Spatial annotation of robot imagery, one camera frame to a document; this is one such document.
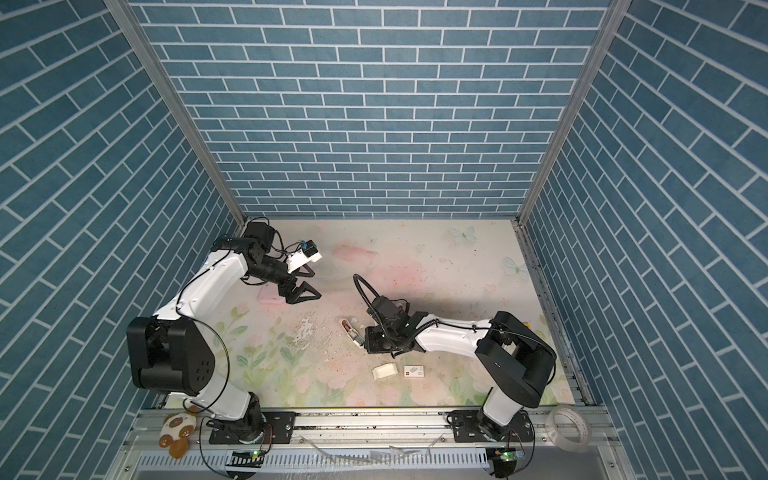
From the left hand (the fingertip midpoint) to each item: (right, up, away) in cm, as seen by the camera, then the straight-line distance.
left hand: (313, 281), depth 83 cm
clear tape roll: (+69, -35, -12) cm, 78 cm away
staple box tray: (+20, -25, +1) cm, 32 cm away
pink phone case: (-19, -6, +14) cm, 24 cm away
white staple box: (+28, -25, 0) cm, 38 cm away
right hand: (+13, -18, +1) cm, 22 cm away
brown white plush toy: (-30, -34, -12) cm, 47 cm away
